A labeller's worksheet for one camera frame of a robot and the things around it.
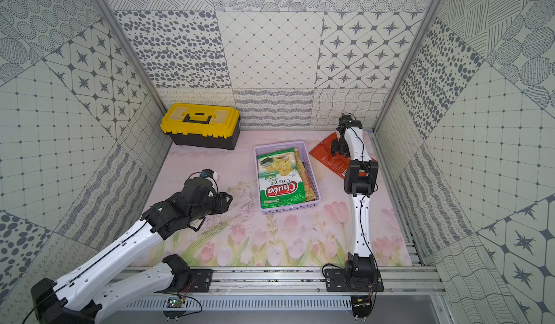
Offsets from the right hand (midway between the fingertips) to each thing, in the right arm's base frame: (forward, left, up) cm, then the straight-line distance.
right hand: (342, 156), depth 107 cm
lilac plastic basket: (0, +40, +5) cm, 40 cm away
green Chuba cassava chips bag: (-19, +31, +7) cm, 37 cm away
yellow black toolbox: (+6, +69, +15) cm, 71 cm away
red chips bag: (-4, +3, -1) cm, 5 cm away
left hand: (-31, +49, +16) cm, 60 cm away
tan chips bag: (-25, +18, +5) cm, 31 cm away
